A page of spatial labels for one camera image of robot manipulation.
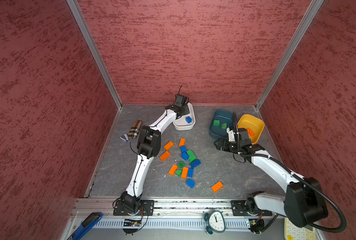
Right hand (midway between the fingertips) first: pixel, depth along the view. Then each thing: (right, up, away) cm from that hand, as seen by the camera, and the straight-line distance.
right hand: (219, 146), depth 87 cm
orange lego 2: (-33, -7, +5) cm, 34 cm away
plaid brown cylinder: (-54, +12, +18) cm, 58 cm away
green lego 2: (-16, -9, +2) cm, 19 cm away
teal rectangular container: (+10, +18, +25) cm, 33 cm away
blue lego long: (-14, -11, +3) cm, 18 cm away
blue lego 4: (-17, -15, -2) cm, 23 cm away
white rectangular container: (-15, +20, +22) cm, 33 cm away
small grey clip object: (-62, +3, +13) cm, 63 cm away
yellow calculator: (+29, -36, -20) cm, 50 cm away
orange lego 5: (-21, -15, -1) cm, 26 cm away
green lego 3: (-23, -11, 0) cm, 25 cm away
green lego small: (+8, +12, +17) cm, 22 cm away
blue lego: (-17, +16, +23) cm, 33 cm away
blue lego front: (-17, -20, -4) cm, 27 cm away
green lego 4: (-24, -15, -2) cm, 29 cm away
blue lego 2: (-22, -4, +11) cm, 24 cm away
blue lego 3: (-20, -7, +4) cm, 22 cm away
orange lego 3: (-22, 0, +13) cm, 26 cm away
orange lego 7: (+27, +7, +17) cm, 32 cm away
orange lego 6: (-2, -21, -5) cm, 22 cm away
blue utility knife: (-66, -33, -20) cm, 76 cm away
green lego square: (+3, +14, +20) cm, 25 cm away
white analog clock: (-7, -31, -20) cm, 37 cm away
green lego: (-16, -6, +5) cm, 18 cm away
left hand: (-20, +22, +17) cm, 34 cm away
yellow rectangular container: (+33, +12, +21) cm, 41 cm away
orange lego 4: (-28, -14, 0) cm, 31 cm away
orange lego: (-31, -1, +9) cm, 32 cm away
